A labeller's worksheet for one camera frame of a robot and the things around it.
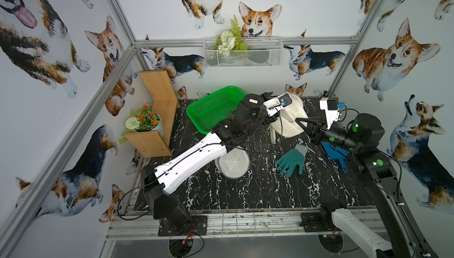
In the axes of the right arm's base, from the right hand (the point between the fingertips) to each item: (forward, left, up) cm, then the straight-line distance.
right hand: (302, 115), depth 59 cm
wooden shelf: (+5, +62, -26) cm, 67 cm away
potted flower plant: (+13, +66, -18) cm, 69 cm away
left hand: (+11, +10, +1) cm, 15 cm away
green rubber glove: (+3, -5, -40) cm, 40 cm away
